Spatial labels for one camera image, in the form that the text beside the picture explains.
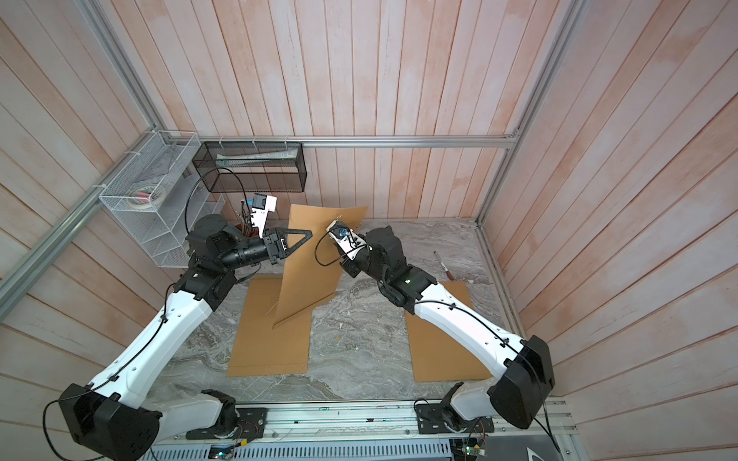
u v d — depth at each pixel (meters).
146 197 0.74
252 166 0.90
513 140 0.94
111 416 0.37
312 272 0.65
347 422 0.75
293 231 0.61
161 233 0.78
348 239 0.58
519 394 0.39
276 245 0.56
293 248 0.61
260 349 0.86
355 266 0.64
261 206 0.57
